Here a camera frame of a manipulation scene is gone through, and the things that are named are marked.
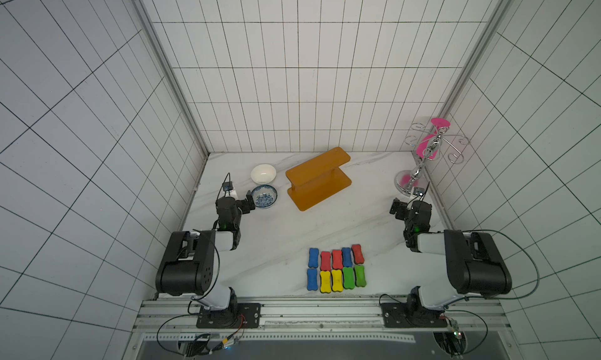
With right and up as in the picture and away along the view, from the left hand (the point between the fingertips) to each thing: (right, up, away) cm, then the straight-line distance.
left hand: (238, 195), depth 95 cm
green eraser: (+43, -26, -17) cm, 53 cm away
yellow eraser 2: (+39, -28, -16) cm, 50 cm away
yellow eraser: (+35, -29, -17) cm, 48 cm away
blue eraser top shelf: (+30, -27, -16) cm, 44 cm away
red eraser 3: (+48, -21, -10) cm, 53 cm away
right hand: (+68, -1, 0) cm, 68 cm away
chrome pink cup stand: (+76, +21, -7) cm, 79 cm away
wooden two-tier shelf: (+33, +7, -4) cm, 34 cm away
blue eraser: (+31, -22, -10) cm, 39 cm away
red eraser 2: (+40, -23, -10) cm, 47 cm away
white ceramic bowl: (+8, +9, +12) cm, 17 cm away
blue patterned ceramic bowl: (+10, -1, +6) cm, 12 cm away
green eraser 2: (+47, -26, -15) cm, 56 cm away
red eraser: (+36, -23, -10) cm, 44 cm away
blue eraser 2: (+43, -22, -11) cm, 50 cm away
